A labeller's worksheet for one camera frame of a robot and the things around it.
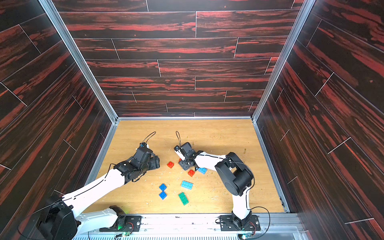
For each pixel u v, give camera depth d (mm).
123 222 673
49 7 664
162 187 842
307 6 664
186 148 755
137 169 614
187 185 846
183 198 803
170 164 930
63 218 386
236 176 493
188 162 701
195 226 732
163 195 818
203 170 908
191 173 904
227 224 724
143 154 627
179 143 830
